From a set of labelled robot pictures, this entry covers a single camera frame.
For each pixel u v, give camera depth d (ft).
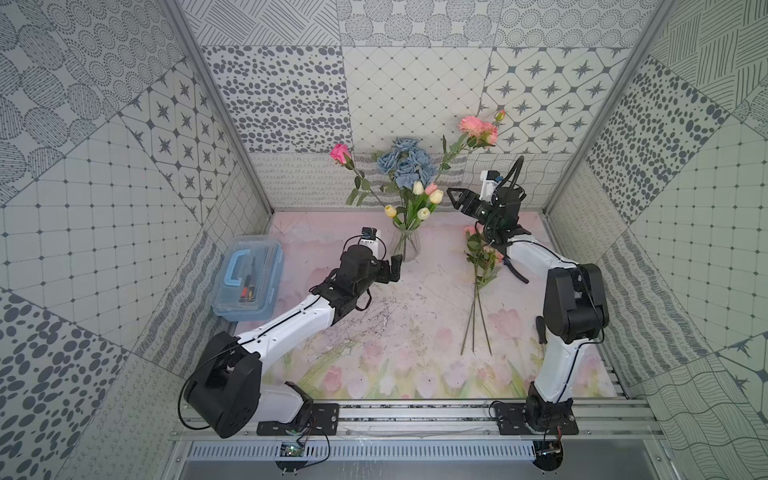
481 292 3.20
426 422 2.49
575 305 1.71
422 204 3.04
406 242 3.32
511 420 2.42
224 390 1.34
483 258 3.32
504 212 2.38
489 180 2.74
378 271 2.32
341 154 2.61
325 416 2.45
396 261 2.43
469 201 2.68
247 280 2.96
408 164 2.83
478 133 2.76
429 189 2.89
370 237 2.35
